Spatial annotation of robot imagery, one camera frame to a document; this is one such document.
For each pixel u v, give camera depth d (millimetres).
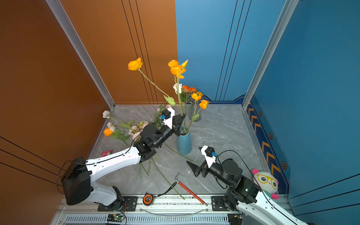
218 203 724
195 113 709
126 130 1033
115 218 706
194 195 766
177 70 491
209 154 541
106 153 911
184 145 808
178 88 710
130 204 740
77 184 433
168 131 610
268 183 724
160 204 755
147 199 725
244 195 498
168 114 563
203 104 694
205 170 569
